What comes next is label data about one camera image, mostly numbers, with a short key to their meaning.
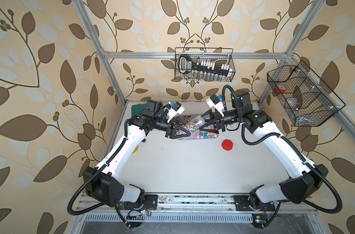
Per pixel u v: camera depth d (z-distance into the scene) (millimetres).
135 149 937
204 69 842
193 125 609
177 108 578
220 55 911
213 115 589
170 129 576
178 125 574
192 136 606
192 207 736
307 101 732
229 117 572
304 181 381
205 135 990
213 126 567
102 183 391
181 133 609
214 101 550
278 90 825
